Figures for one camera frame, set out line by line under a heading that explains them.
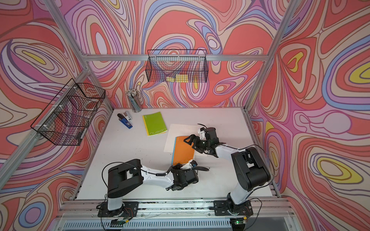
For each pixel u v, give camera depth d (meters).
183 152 0.91
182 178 0.68
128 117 1.11
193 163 0.78
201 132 0.87
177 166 0.78
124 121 1.08
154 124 1.10
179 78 0.82
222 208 0.73
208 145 0.73
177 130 1.05
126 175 0.51
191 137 0.82
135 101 1.10
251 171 0.47
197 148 0.82
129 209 0.72
